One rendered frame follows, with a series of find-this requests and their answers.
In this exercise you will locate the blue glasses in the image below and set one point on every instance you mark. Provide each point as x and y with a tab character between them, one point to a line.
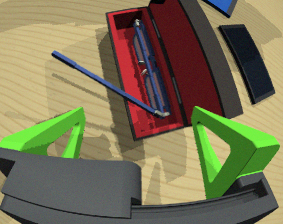
153	81

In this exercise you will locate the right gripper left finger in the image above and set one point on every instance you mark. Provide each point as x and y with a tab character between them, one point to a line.
36	139

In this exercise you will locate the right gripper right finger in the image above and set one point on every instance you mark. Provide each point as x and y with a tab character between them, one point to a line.
250	150

